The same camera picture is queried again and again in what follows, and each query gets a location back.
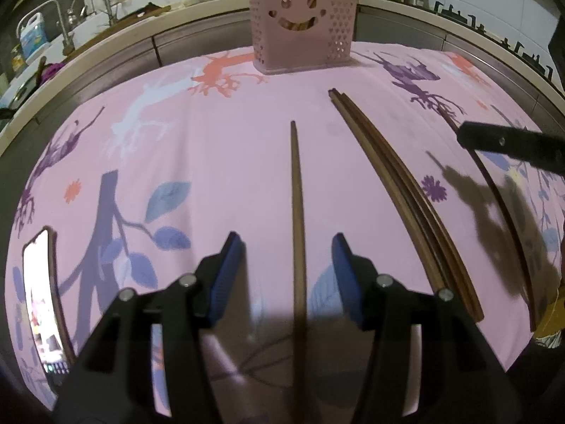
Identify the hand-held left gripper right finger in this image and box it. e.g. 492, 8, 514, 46
332, 232, 535, 424

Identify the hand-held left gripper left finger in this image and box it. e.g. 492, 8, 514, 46
53, 232, 244, 424

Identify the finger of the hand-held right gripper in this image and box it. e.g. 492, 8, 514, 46
456, 120, 565, 174

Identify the long wooden chopstick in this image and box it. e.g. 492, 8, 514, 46
289, 120, 310, 424
438, 105, 537, 333

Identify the pile of brown chopsticks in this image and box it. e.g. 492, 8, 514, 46
327, 88, 484, 323

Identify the pink plastic utensil holder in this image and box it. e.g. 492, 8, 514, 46
248, 0, 358, 75

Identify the black gas stove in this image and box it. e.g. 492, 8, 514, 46
429, 0, 560, 86

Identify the pink printed tablecloth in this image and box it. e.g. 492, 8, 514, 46
4, 41, 565, 424

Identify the smartphone with lit screen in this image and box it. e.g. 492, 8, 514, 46
22, 225, 77, 377

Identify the purple cloth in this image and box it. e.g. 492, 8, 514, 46
41, 61, 67, 83

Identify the dark cooking pan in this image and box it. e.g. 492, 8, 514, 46
0, 78, 32, 121

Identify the wooden cutting board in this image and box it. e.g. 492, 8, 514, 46
116, 3, 173, 21

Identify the curved steel faucet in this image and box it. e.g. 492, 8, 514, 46
68, 0, 117, 28

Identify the tall steel faucet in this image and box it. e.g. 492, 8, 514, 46
17, 0, 76, 57

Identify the small yellow bottle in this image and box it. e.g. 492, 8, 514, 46
9, 43, 25, 74

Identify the blue label detergent jug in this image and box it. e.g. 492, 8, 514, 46
17, 13, 49, 61

